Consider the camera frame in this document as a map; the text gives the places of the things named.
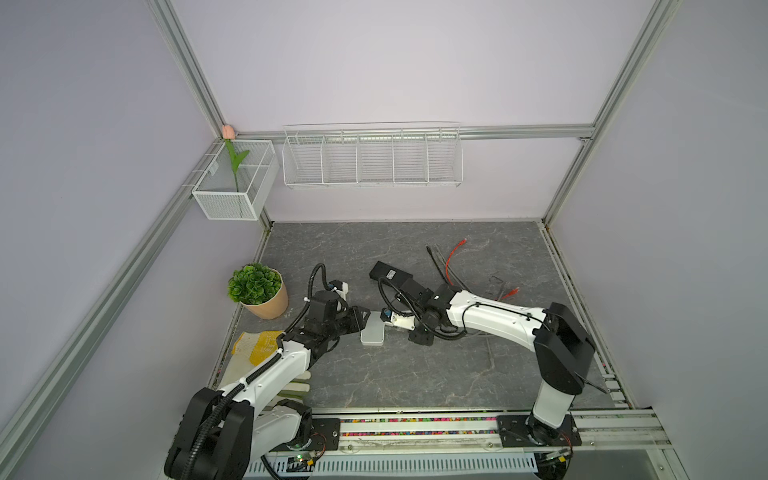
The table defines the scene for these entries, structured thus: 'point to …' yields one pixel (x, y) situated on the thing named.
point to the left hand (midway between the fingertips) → (366, 316)
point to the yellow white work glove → (251, 348)
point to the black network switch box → (396, 276)
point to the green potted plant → (260, 289)
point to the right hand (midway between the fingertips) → (417, 329)
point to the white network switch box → (374, 330)
